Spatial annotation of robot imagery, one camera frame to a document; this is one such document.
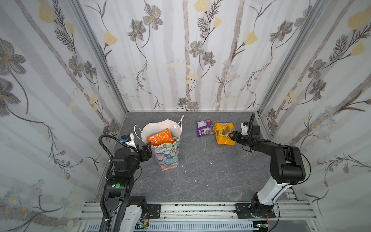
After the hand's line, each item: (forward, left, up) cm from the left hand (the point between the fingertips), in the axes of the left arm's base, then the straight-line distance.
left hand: (143, 140), depth 71 cm
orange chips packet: (+8, -9, -10) cm, 15 cm away
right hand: (+17, -53, -17) cm, 58 cm away
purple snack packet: (+26, -37, -24) cm, 51 cm away
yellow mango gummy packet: (+20, -48, -21) cm, 56 cm away
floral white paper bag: (-3, -11, -11) cm, 16 cm away
